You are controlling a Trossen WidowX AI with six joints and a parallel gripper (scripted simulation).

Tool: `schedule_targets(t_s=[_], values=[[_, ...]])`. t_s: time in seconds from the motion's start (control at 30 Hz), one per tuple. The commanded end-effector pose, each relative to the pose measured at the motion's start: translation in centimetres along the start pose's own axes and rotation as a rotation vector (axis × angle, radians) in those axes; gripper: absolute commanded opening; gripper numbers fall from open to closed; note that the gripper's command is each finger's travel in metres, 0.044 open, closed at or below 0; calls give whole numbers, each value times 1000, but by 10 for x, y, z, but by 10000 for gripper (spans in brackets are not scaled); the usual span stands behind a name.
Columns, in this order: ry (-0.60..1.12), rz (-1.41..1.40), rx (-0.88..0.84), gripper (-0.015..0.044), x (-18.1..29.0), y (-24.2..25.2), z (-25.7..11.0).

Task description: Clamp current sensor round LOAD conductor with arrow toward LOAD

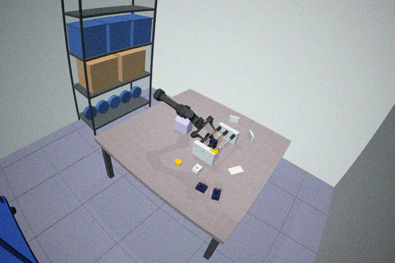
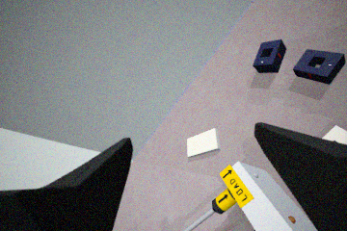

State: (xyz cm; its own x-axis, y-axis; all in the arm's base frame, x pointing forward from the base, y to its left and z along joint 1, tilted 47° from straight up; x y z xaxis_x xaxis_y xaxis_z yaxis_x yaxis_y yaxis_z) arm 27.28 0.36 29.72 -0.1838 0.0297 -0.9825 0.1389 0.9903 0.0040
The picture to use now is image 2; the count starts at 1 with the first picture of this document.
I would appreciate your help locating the grey rectangular block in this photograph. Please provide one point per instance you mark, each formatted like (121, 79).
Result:
(265, 203)

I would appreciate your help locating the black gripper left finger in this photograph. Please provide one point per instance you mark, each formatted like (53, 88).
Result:
(86, 199)

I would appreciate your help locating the white flat rectangular block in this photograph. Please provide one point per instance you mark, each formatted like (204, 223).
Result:
(203, 143)

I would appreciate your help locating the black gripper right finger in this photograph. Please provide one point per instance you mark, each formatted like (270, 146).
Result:
(314, 170)

